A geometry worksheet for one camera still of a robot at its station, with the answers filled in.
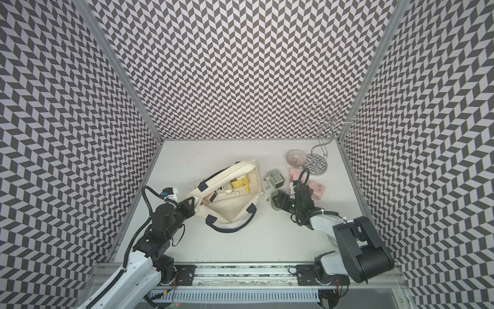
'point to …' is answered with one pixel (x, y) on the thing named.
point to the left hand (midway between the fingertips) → (194, 199)
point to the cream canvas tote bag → (228, 199)
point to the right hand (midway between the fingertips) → (278, 203)
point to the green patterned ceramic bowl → (333, 240)
